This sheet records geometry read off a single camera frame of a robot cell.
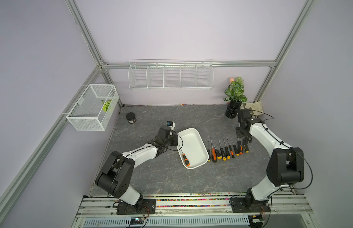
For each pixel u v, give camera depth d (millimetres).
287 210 743
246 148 936
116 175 474
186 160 886
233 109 1060
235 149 935
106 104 806
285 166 457
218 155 896
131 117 1082
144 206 732
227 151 935
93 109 823
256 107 1184
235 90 915
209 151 936
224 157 890
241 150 913
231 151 936
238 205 737
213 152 924
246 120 660
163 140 705
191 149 916
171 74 995
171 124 811
